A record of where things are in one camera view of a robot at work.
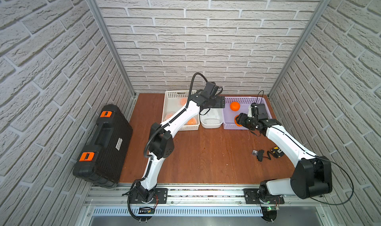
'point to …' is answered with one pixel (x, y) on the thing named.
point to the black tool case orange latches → (103, 161)
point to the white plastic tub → (205, 113)
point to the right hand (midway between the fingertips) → (242, 119)
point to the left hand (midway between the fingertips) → (223, 100)
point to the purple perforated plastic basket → (228, 115)
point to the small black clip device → (259, 154)
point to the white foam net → (214, 118)
